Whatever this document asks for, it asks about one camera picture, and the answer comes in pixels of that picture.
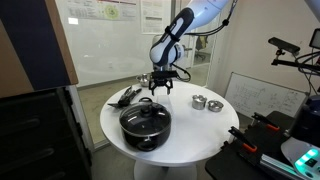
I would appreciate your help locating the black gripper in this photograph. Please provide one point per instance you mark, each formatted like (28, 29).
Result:
(162, 76)

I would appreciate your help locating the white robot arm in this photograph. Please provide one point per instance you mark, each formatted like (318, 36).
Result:
(166, 50)

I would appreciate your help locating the glass pot lid black knob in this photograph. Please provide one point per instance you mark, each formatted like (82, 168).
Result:
(145, 111)

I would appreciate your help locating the steel bowl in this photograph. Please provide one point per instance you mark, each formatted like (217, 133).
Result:
(143, 80)

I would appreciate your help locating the black plastic tongs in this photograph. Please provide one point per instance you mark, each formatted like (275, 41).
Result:
(128, 93)

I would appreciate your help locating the tall steel cup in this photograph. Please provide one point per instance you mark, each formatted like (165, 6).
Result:
(199, 102)

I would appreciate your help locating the black plastic spatula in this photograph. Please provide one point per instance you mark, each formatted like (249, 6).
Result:
(116, 104)

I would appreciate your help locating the black cooking pot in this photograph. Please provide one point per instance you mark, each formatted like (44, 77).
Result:
(146, 141)

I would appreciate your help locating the short steel cup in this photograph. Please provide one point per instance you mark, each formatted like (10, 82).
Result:
(215, 106)

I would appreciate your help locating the dark office chair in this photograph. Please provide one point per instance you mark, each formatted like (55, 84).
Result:
(201, 42)

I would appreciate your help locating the narrow paper poster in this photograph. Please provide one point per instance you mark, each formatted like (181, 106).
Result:
(152, 16)

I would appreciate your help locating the wide paper poster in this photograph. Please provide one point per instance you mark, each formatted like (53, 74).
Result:
(103, 10)

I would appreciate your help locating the whiteboard with drawings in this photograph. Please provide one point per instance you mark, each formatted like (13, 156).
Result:
(263, 96)

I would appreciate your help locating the black cart table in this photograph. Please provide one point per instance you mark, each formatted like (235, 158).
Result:
(230, 165)

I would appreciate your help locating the wooden and blue panel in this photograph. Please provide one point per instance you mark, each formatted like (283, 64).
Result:
(36, 43)

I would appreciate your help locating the black drawer cabinet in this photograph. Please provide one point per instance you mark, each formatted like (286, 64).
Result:
(36, 136)

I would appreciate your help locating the aluminium extrusion bar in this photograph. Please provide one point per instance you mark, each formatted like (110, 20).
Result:
(278, 165)

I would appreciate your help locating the black monitor screen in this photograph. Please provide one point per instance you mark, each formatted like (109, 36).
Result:
(315, 38)

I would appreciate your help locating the black camera on mount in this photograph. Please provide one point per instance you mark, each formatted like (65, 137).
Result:
(284, 45)

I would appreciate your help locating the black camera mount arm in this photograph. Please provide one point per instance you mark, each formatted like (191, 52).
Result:
(293, 64)

